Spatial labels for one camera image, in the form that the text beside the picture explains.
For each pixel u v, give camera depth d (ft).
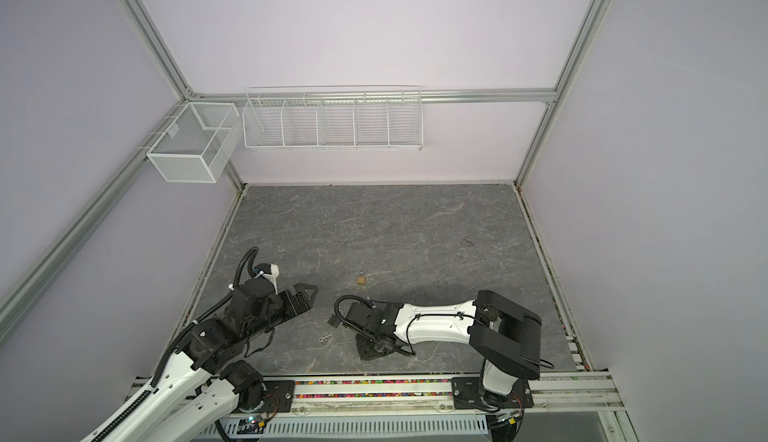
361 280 3.08
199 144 3.25
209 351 1.65
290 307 2.16
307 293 2.29
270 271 2.30
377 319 2.11
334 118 3.25
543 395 2.47
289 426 2.32
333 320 2.82
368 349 2.36
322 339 2.71
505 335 1.45
